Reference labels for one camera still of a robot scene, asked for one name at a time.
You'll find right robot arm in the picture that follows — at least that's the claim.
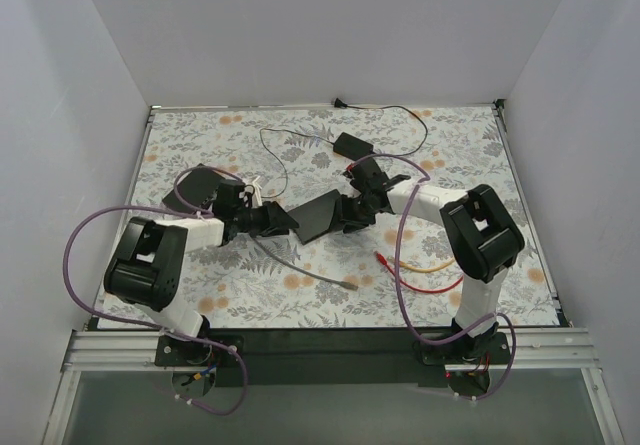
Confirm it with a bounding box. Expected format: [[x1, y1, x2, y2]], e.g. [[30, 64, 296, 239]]
[[340, 157, 525, 360]]

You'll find thin black power cable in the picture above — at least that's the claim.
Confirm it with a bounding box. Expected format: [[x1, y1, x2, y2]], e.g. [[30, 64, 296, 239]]
[[257, 98, 429, 200]]

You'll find yellow ethernet cable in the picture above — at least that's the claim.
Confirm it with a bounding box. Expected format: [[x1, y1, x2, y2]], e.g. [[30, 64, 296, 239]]
[[397, 259, 456, 273]]

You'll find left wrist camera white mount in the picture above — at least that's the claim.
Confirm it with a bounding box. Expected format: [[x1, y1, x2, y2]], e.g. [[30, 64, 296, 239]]
[[239, 176, 263, 208]]

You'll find floral patterned table mat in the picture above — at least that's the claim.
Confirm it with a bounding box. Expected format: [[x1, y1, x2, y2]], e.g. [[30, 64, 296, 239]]
[[131, 109, 559, 328]]

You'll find black network switch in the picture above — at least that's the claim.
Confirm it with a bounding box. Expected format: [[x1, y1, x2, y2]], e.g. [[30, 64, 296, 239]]
[[288, 189, 341, 245], [161, 164, 234, 215]]

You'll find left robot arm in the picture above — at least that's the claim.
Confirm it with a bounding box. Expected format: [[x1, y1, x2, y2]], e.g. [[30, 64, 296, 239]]
[[104, 179, 298, 340]]

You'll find grey ethernet cable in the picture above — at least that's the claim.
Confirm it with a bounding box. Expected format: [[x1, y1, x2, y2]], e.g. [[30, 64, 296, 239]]
[[254, 237, 359, 292]]

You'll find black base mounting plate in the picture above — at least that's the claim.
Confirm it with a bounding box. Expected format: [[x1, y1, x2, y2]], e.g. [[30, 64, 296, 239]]
[[154, 327, 514, 395]]

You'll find red ethernet cable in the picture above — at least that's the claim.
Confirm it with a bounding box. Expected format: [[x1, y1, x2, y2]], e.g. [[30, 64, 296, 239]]
[[374, 250, 464, 295]]

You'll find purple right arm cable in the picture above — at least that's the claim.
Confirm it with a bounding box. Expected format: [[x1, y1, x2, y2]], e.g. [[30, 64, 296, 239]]
[[349, 153, 516, 401]]

